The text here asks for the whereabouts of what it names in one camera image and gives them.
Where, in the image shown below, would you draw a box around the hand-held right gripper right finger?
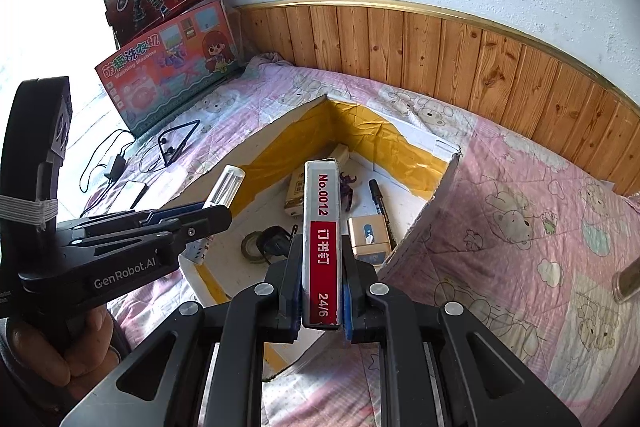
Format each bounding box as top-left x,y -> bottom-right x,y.
341,231 -> 581,427

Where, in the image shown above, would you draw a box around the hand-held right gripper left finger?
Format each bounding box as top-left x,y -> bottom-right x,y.
60,231 -> 304,427

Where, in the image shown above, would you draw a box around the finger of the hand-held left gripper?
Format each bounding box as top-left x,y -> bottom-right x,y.
56,201 -> 217,234
74,204 -> 234,259

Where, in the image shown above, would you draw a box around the red white staple box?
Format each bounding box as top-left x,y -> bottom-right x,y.
302,159 -> 345,332

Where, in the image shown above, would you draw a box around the dark tape roll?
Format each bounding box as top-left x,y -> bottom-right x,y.
240,231 -> 273,264

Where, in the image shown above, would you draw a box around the black glasses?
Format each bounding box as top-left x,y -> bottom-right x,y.
262,226 -> 301,265

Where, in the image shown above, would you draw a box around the small gold box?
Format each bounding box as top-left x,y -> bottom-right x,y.
346,216 -> 392,268

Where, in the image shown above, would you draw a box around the yellow white tissue pack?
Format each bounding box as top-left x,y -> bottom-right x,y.
283,171 -> 307,219

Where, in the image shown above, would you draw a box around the black marker pen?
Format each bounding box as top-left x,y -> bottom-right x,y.
368,178 -> 397,244

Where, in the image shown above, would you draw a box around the purple toy figure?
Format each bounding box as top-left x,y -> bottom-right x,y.
340,172 -> 358,212

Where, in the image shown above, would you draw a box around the white cardboard box yellow tape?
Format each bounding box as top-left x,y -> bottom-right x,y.
177,92 -> 463,380

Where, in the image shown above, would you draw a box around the person's left forearm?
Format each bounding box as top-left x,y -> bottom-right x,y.
0,327 -> 31,413

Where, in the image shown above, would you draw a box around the person's left hand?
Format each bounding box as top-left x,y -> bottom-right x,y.
7,319 -> 123,403

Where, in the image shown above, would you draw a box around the white flat device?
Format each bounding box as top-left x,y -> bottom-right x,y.
119,180 -> 149,209

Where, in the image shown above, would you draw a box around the pink toy box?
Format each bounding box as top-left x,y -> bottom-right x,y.
95,0 -> 246,138

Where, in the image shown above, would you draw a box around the pink printed blanket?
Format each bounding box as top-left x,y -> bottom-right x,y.
65,52 -> 640,427

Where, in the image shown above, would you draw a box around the glass jar with metal lid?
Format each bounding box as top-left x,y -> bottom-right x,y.
612,256 -> 640,306

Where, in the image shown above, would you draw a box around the black triangular wire frame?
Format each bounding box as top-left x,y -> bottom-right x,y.
156,120 -> 202,166

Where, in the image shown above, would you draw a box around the black charger cable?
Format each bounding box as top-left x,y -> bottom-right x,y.
81,128 -> 132,194

